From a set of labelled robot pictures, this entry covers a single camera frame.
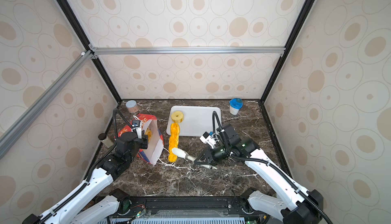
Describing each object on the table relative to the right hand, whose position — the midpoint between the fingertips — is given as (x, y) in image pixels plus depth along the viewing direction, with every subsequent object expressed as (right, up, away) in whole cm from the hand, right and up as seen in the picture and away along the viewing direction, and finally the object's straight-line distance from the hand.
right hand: (198, 163), depth 66 cm
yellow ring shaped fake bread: (-15, +20, +40) cm, 47 cm away
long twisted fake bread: (-12, +12, +10) cm, 20 cm away
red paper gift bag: (-27, +16, +17) cm, 36 cm away
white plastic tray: (-1, +18, +43) cm, 46 cm away
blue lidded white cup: (+26, +28, +39) cm, 54 cm away
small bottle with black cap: (-55, +6, +24) cm, 60 cm away
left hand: (-26, +14, +11) cm, 31 cm away
